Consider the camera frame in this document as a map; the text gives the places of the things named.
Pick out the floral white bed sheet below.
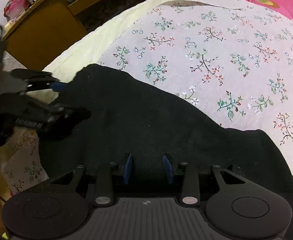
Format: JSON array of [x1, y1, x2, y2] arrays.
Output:
[[0, 1, 293, 194]]

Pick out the wooden desk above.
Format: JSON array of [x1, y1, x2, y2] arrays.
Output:
[[3, 0, 101, 70]]

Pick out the black pants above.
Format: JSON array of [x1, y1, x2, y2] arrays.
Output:
[[38, 64, 293, 239]]

